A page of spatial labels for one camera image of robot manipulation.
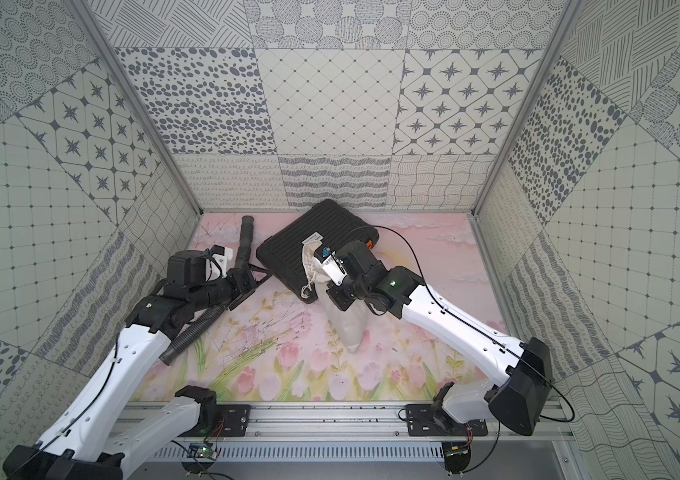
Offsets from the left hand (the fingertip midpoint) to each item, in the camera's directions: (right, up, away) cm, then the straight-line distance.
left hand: (259, 273), depth 73 cm
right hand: (+19, -3, +1) cm, 19 cm away
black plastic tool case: (+15, +14, +34) cm, 40 cm away
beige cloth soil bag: (+23, -15, +7) cm, 28 cm away
